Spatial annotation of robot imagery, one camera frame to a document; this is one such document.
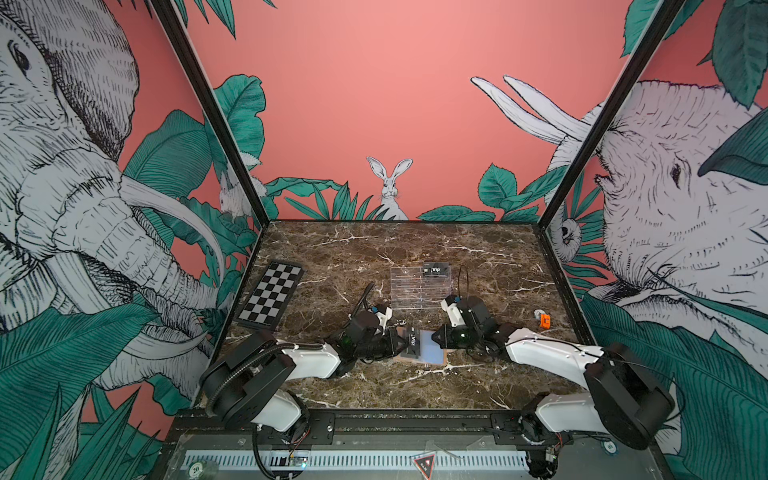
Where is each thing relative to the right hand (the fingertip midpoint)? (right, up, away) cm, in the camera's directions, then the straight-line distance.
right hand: (430, 334), depth 85 cm
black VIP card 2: (+3, +19, +10) cm, 21 cm away
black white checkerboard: (-51, +9, +10) cm, 53 cm away
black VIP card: (-5, -3, 0) cm, 5 cm away
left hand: (-5, -2, -3) cm, 6 cm away
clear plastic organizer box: (-2, +12, +10) cm, 16 cm away
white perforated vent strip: (-34, -26, -15) cm, 46 cm away
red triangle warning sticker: (-3, -26, -17) cm, 31 cm away
